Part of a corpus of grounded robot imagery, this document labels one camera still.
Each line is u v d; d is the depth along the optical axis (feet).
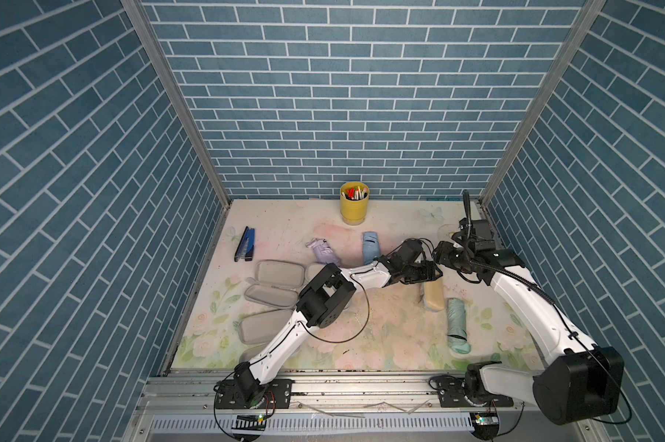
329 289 2.14
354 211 3.49
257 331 2.70
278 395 2.43
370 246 3.41
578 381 1.31
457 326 2.76
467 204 2.21
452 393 2.41
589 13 2.32
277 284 3.07
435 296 2.94
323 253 3.27
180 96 2.86
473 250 2.02
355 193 3.47
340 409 2.38
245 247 3.38
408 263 2.69
